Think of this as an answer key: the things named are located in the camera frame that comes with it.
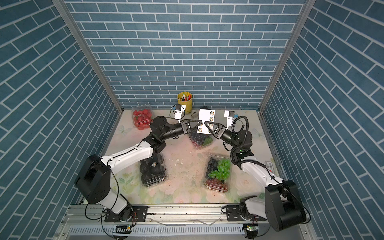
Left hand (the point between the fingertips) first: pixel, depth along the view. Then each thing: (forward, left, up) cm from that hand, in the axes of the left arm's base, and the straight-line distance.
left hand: (205, 125), depth 68 cm
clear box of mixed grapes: (-12, -8, -27) cm, 30 cm away
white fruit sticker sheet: (+5, 0, +1) cm, 5 cm away
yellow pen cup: (+43, +13, -20) cm, 49 cm away
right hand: (+1, -1, -1) cm, 2 cm away
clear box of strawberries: (+31, +44, -27) cm, 60 cm away
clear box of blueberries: (+9, +1, -26) cm, 27 cm away
